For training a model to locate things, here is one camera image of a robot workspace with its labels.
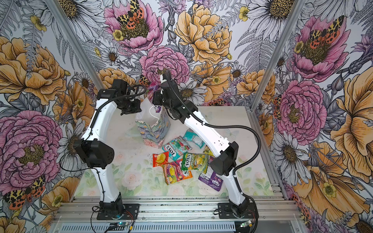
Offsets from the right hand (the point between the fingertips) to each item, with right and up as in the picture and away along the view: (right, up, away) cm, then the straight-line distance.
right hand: (154, 96), depth 75 cm
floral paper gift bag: (-1, -13, +3) cm, 14 cm away
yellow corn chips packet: (+29, -32, +21) cm, 48 cm away
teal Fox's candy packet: (+19, -23, +25) cm, 38 cm away
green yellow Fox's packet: (+20, -37, +14) cm, 44 cm away
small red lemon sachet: (-1, -36, +17) cm, 40 cm away
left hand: (-11, -8, +11) cm, 17 cm away
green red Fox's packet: (+9, -29, +19) cm, 37 cm away
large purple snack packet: (+30, -45, +8) cm, 55 cm away
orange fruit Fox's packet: (+8, -42, +10) cm, 44 cm away
